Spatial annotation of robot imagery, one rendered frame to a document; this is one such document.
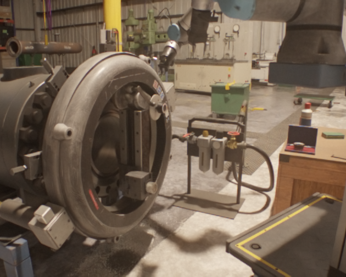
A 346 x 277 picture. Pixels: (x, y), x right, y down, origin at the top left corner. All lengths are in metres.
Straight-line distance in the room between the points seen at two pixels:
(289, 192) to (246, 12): 1.18
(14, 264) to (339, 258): 1.20
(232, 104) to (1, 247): 3.68
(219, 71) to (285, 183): 5.70
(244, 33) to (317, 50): 6.84
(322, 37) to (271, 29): 11.17
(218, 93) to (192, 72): 3.30
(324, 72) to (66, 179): 0.79
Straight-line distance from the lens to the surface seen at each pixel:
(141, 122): 1.24
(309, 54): 0.85
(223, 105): 4.52
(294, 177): 1.74
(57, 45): 9.24
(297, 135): 1.87
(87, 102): 1.00
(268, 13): 0.82
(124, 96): 1.23
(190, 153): 2.10
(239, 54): 7.72
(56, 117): 1.00
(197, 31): 1.29
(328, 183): 1.74
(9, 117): 1.34
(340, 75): 0.93
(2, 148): 1.36
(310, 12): 0.87
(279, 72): 0.88
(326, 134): 2.11
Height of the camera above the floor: 0.97
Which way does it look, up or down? 15 degrees down
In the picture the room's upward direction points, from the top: straight up
